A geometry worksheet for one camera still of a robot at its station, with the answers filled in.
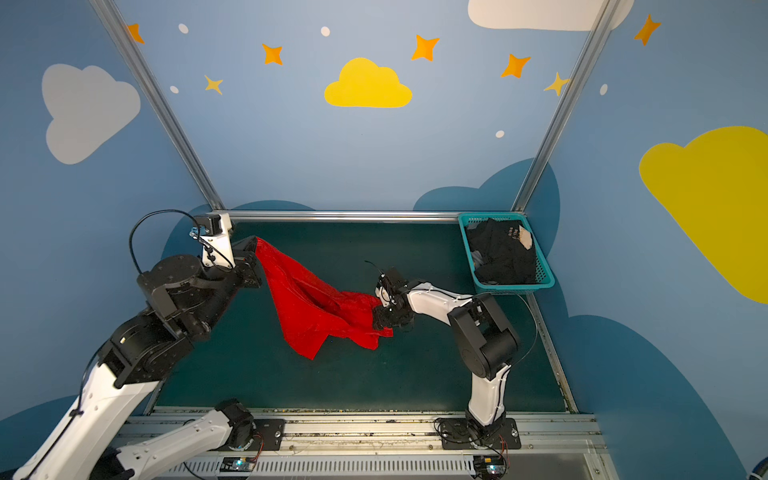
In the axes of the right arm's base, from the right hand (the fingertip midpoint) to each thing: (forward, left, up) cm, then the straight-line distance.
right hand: (384, 320), depth 94 cm
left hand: (-6, +24, +43) cm, 50 cm away
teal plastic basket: (+17, -52, +6) cm, 55 cm away
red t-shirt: (-7, +19, +16) cm, 26 cm away
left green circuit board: (-39, +33, -1) cm, 52 cm away
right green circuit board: (-36, -28, -2) cm, 46 cm away
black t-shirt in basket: (+21, -40, +8) cm, 46 cm away
